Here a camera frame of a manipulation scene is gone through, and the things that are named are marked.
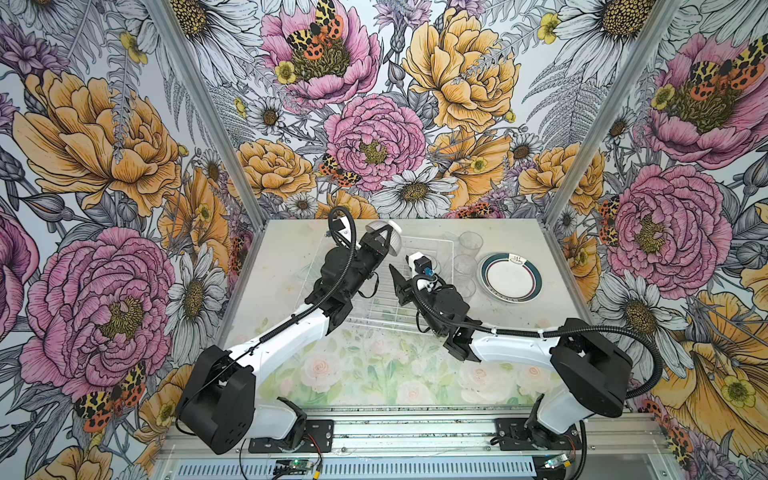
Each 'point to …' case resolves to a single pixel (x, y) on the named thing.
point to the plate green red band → (509, 278)
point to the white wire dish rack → (384, 308)
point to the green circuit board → (294, 464)
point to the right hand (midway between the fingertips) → (398, 268)
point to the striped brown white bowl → (395, 240)
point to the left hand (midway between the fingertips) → (395, 233)
